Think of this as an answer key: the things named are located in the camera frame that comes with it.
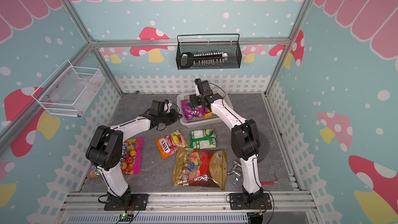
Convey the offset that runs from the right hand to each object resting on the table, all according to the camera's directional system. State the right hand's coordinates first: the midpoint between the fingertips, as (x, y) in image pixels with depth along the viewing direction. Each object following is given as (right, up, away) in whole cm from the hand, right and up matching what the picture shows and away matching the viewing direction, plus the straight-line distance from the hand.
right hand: (195, 97), depth 94 cm
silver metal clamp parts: (+22, -41, -13) cm, 48 cm away
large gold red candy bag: (0, -38, -13) cm, 40 cm away
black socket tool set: (-4, +22, -5) cm, 23 cm away
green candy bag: (+5, -25, 0) cm, 26 cm away
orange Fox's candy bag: (-15, -28, -3) cm, 32 cm away
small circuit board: (-32, -58, -22) cm, 70 cm away
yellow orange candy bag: (+9, -11, +11) cm, 18 cm away
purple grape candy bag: (-3, -9, +8) cm, 13 cm away
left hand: (-8, -12, 0) cm, 14 cm away
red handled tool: (+39, -45, -14) cm, 62 cm away
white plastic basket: (+5, -15, +2) cm, 15 cm away
